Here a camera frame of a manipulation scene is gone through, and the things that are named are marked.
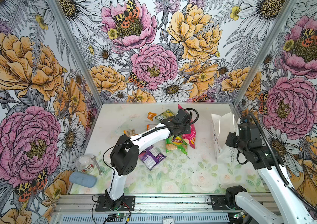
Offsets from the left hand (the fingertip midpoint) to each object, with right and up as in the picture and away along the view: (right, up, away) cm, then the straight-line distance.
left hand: (186, 131), depth 87 cm
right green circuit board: (+23, -41, -16) cm, 50 cm away
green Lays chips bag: (-4, -8, +7) cm, 12 cm away
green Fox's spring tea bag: (-10, +11, +23) cm, 28 cm away
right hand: (+21, -3, -15) cm, 26 cm away
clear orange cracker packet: (-38, -2, +13) cm, 40 cm away
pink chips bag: (+4, -5, +4) cm, 7 cm away
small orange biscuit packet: (-24, +10, +25) cm, 36 cm away
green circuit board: (-35, -40, -16) cm, 56 cm away
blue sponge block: (-60, -26, -8) cm, 65 cm away
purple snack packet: (-22, -16, +1) cm, 27 cm away
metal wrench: (-52, -24, -3) cm, 57 cm away
